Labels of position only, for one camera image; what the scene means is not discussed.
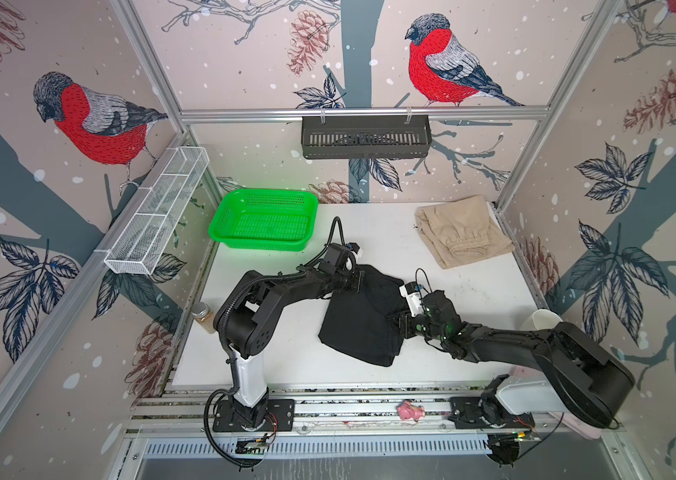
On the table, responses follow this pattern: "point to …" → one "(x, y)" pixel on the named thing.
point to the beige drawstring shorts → (461, 230)
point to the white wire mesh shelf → (140, 245)
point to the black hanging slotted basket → (366, 136)
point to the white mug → (542, 319)
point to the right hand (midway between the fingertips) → (388, 321)
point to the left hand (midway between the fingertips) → (366, 281)
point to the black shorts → (366, 323)
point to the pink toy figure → (409, 411)
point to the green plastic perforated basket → (266, 219)
